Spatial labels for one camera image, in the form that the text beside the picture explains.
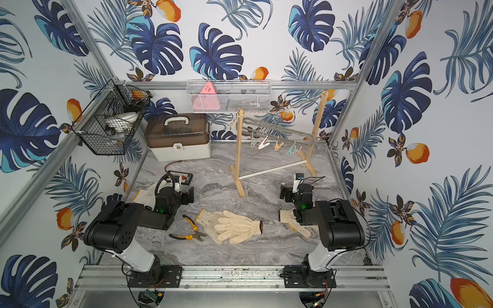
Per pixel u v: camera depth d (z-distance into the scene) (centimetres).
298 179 84
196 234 85
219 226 88
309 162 110
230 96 102
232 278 75
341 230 48
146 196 94
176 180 83
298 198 77
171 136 95
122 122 80
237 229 86
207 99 90
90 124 75
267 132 120
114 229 47
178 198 78
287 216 89
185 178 102
